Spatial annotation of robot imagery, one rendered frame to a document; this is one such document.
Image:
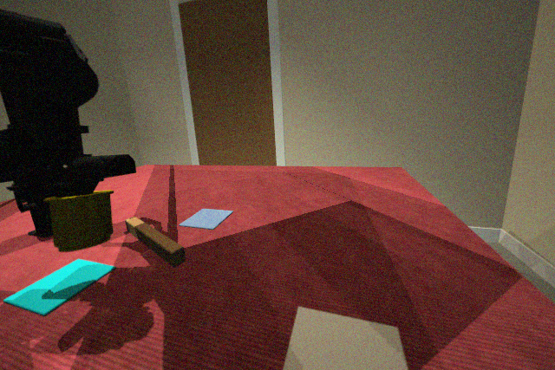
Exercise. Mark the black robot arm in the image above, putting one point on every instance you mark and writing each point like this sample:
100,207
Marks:
42,71

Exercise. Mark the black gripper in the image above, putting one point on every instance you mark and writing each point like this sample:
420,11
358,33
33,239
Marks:
83,173

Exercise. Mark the tan wooden bar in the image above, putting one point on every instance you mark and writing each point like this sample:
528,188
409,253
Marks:
163,246

